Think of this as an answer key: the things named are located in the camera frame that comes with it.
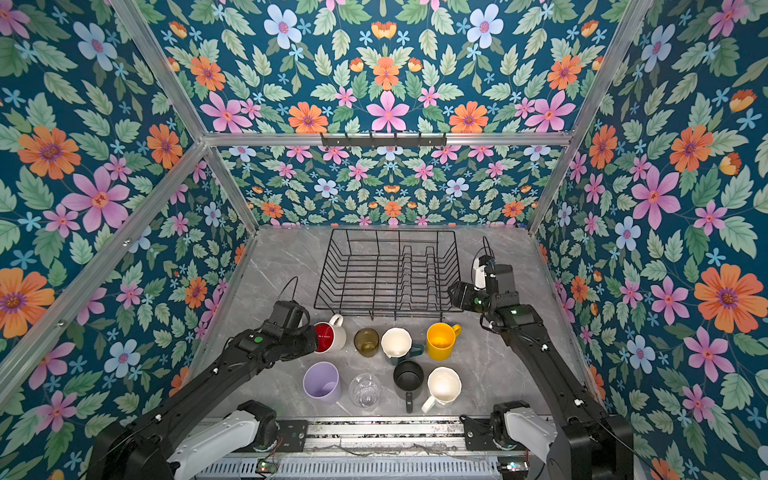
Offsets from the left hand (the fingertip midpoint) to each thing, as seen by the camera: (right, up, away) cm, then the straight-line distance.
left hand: (323, 335), depth 82 cm
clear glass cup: (+12, -15, -1) cm, 19 cm away
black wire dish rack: (+17, +16, +23) cm, 33 cm away
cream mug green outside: (+20, -4, +5) cm, 21 cm away
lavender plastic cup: (-1, -13, 0) cm, 13 cm away
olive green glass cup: (+11, -4, +7) cm, 13 cm away
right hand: (+38, +13, 0) cm, 40 cm away
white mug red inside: (+3, +1, -3) cm, 4 cm away
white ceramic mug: (+33, -13, -2) cm, 36 cm away
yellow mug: (+33, -3, +7) cm, 34 cm away
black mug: (+24, -12, 0) cm, 27 cm away
